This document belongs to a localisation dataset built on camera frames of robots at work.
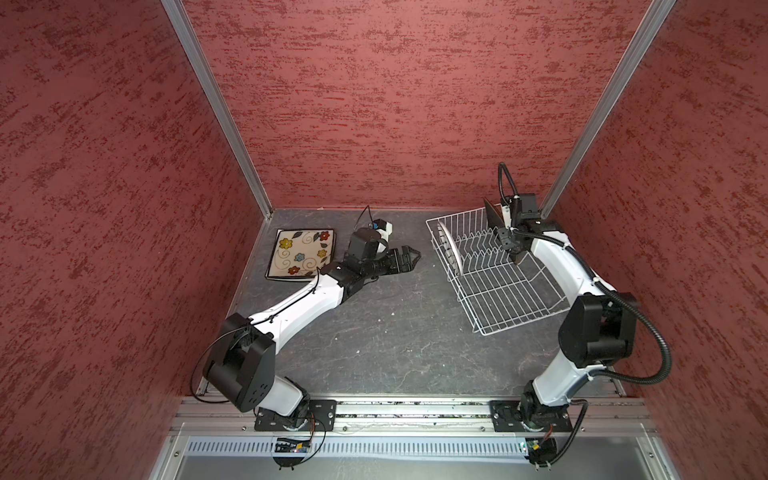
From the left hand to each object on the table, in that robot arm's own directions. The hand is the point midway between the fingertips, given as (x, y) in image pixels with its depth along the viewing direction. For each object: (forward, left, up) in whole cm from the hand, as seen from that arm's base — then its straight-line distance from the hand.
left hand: (409, 262), depth 82 cm
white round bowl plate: (+7, -13, -2) cm, 15 cm away
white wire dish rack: (+1, -29, -17) cm, 33 cm away
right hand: (+11, -33, -1) cm, 35 cm away
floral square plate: (+15, +38, -16) cm, 44 cm away
